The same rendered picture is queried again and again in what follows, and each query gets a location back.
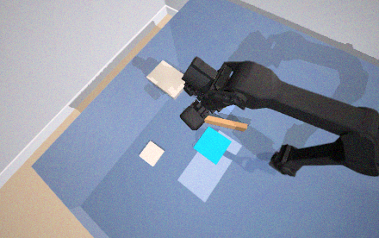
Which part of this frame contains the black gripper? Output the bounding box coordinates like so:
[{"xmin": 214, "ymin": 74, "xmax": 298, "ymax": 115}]
[{"xmin": 180, "ymin": 93, "xmax": 224, "ymax": 130}]

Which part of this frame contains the cream flat rectangular block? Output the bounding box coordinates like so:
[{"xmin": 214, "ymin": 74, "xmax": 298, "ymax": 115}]
[{"xmin": 146, "ymin": 60, "xmax": 185, "ymax": 100}]

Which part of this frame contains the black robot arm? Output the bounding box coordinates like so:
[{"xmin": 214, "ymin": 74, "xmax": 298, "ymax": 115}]
[{"xmin": 181, "ymin": 56, "xmax": 379, "ymax": 177}]

